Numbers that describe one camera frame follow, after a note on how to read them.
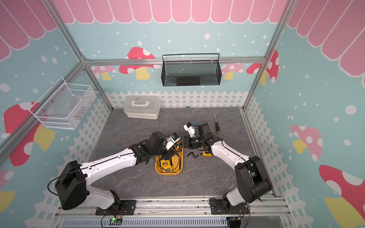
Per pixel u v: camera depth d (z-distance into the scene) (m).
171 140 0.70
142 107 1.06
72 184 0.41
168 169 0.85
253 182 0.44
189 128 0.79
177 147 0.79
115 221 0.73
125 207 0.74
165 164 0.87
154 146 0.62
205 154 0.92
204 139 0.68
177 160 0.92
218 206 0.74
